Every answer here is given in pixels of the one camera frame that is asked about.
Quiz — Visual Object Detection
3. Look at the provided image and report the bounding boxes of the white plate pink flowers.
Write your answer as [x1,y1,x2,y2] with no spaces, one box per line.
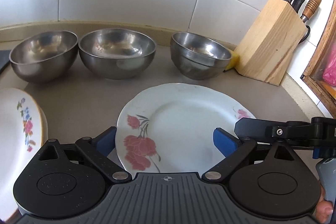
[115,83,254,176]

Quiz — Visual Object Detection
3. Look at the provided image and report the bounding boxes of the steel bowl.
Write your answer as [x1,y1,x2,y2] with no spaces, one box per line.
[170,32,232,80]
[9,31,78,83]
[78,28,157,80]

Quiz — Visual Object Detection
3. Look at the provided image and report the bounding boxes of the right hand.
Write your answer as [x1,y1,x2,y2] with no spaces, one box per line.
[315,184,334,223]

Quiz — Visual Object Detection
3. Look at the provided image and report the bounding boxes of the wooden framed window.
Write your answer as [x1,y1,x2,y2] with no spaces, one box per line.
[301,0,335,118]

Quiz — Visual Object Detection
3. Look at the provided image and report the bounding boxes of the white plate colourful flowers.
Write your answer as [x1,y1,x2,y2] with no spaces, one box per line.
[1,88,48,222]

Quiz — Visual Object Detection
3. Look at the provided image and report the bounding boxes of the yellow sponge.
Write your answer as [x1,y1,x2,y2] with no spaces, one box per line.
[225,49,240,71]

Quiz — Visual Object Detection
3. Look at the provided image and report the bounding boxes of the wooden knife block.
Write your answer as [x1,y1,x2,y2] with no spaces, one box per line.
[235,0,306,86]

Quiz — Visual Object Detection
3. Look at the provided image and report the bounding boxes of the wooden handled knife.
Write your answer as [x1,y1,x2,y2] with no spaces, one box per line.
[300,0,322,23]

